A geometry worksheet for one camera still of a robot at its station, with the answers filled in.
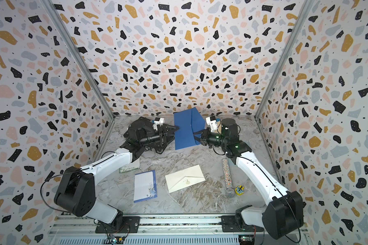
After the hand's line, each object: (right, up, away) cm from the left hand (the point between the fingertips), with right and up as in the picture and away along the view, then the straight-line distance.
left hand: (178, 131), depth 73 cm
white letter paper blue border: (-20, -31, +13) cm, 39 cm away
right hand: (+6, -2, -3) cm, 7 cm away
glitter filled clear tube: (+27, -32, +8) cm, 42 cm away
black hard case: (-15, -1, -8) cm, 17 cm away
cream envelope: (+2, -27, +14) cm, 31 cm away
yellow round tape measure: (+32, -32, +11) cm, 47 cm away
